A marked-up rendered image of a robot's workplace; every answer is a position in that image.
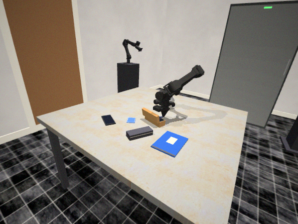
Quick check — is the blue notebook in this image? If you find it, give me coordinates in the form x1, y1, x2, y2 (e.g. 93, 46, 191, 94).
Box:
151, 131, 188, 157

